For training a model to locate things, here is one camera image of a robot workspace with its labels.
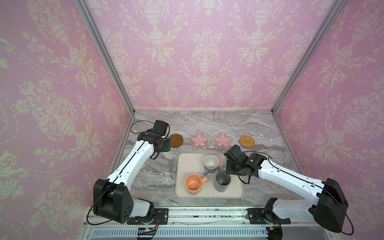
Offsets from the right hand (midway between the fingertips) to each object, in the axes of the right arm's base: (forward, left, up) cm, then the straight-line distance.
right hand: (228, 168), depth 81 cm
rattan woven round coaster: (+22, -18, -9) cm, 30 cm away
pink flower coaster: (+24, +14, -9) cm, 29 cm away
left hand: (+11, +34, +7) cm, 37 cm away
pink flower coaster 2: (+24, -1, -9) cm, 26 cm away
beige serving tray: (+8, +23, -8) cm, 25 cm away
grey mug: (-4, +3, -6) cm, 8 cm away
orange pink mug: (-5, +20, -7) cm, 21 cm away
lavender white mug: (+6, +9, -6) cm, 12 cm away
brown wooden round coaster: (+25, +31, -7) cm, 40 cm away
